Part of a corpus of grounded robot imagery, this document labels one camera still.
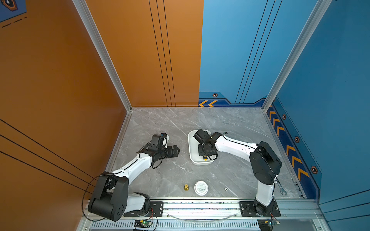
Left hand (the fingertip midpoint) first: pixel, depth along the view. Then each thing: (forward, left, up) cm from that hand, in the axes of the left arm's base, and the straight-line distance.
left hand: (174, 150), depth 89 cm
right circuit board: (-37, -49, -7) cm, 61 cm away
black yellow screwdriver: (-5, -19, -1) cm, 20 cm away
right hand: (-1, -17, -3) cm, 17 cm away
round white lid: (-22, -16, +1) cm, 27 cm away
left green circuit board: (-37, +13, -7) cm, 40 cm away
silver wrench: (-21, -62, -5) cm, 66 cm away
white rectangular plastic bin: (+2, -13, -3) cm, 13 cm away
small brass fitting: (-21, -8, -3) cm, 23 cm away
